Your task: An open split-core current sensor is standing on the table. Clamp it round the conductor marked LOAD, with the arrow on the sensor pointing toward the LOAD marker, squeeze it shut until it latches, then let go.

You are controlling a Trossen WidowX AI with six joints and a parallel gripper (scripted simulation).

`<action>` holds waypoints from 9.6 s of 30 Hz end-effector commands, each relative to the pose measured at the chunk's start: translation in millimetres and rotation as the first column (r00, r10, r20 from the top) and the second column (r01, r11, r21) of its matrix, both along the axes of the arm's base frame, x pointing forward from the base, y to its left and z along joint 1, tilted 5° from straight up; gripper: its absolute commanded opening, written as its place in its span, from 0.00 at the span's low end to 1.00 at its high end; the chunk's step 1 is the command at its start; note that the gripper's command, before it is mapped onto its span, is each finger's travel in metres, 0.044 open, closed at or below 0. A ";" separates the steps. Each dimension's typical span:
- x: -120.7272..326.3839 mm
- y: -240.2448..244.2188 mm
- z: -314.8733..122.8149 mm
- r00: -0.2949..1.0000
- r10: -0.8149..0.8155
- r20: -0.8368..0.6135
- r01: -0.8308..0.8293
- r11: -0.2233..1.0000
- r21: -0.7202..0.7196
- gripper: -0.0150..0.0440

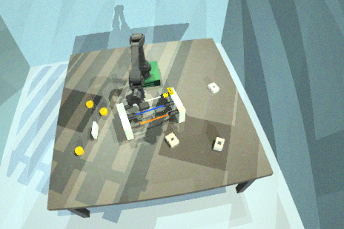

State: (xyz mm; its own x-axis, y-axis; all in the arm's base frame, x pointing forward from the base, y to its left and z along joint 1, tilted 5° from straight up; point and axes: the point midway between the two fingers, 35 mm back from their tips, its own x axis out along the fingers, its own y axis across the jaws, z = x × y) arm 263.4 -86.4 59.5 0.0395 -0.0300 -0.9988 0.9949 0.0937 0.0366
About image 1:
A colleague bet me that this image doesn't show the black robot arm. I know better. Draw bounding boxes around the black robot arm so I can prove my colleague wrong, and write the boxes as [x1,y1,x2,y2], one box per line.
[125,33,151,106]

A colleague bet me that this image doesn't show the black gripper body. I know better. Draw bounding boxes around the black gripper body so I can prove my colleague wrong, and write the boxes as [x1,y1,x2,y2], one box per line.
[138,90,150,111]

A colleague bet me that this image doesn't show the yellow flat disc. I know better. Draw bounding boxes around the yellow flat disc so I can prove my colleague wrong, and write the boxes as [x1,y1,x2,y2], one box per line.
[100,108,108,115]
[86,101,94,108]
[75,147,84,155]

